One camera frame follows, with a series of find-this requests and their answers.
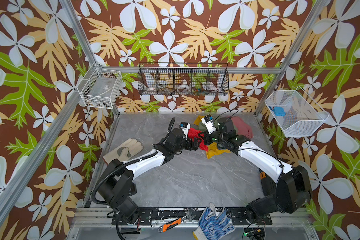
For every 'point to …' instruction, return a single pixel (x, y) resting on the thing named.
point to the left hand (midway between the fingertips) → (195, 137)
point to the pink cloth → (242, 128)
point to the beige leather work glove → (129, 148)
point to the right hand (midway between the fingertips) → (198, 133)
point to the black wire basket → (183, 78)
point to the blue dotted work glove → (211, 227)
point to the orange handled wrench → (168, 225)
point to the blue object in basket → (279, 111)
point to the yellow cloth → (213, 148)
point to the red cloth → (192, 133)
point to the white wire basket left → (99, 87)
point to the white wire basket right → (297, 113)
